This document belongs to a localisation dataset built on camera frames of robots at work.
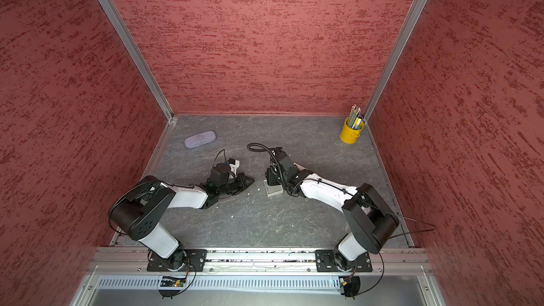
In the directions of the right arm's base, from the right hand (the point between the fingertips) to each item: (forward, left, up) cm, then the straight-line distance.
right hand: (269, 178), depth 88 cm
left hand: (-1, +7, -3) cm, 7 cm away
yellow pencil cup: (+23, -40, -1) cm, 46 cm away
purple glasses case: (+24, +40, -3) cm, 47 cm away
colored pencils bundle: (+28, -43, +4) cm, 52 cm away
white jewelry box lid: (-4, -1, -4) cm, 6 cm away
